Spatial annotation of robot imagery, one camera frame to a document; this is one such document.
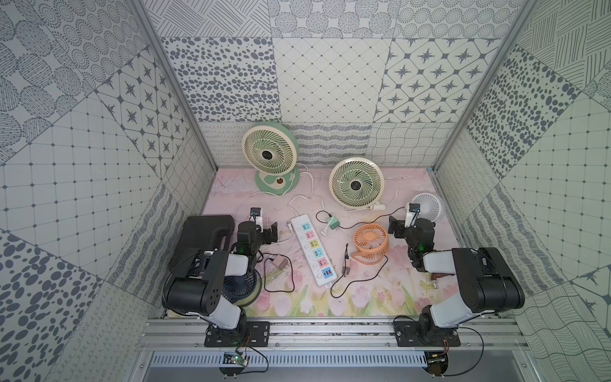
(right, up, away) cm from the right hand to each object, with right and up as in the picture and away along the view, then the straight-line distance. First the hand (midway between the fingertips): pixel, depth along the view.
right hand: (402, 219), depth 95 cm
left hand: (-58, 0, -1) cm, 58 cm away
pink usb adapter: (-49, -15, -7) cm, 52 cm away
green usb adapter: (-28, -2, +1) cm, 28 cm away
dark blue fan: (-59, -21, -20) cm, 66 cm away
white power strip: (-34, -15, -8) cm, 38 cm away
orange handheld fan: (-15, -7, -9) cm, 19 cm away
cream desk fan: (-18, +15, +2) cm, 23 cm away
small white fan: (+11, +5, -2) cm, 12 cm away
